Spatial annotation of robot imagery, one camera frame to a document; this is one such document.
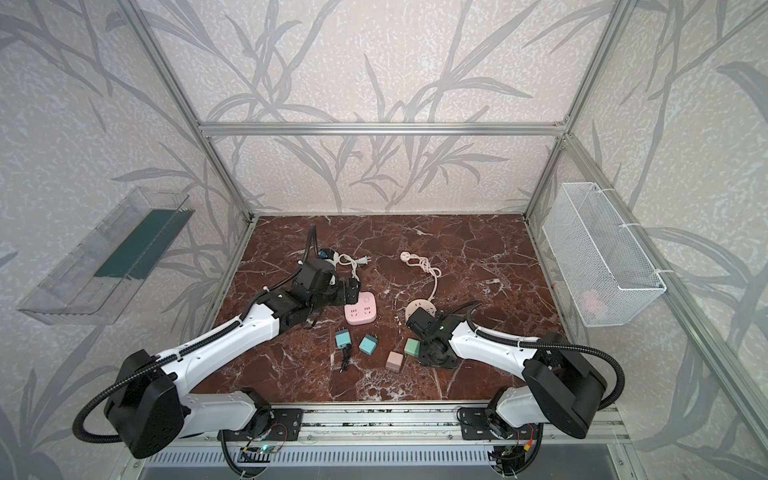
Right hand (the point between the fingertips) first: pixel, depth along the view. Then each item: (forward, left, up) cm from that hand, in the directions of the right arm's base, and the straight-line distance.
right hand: (427, 351), depth 86 cm
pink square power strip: (+11, +19, +2) cm, 22 cm away
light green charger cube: (+1, +4, +2) cm, 4 cm away
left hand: (+16, +21, +16) cm, 31 cm away
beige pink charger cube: (-3, +10, +1) cm, 10 cm away
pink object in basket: (+6, -40, +20) cm, 45 cm away
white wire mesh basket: (+3, -36, +35) cm, 50 cm away
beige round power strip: (+14, +1, +1) cm, 14 cm away
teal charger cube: (+2, +17, +2) cm, 17 cm away
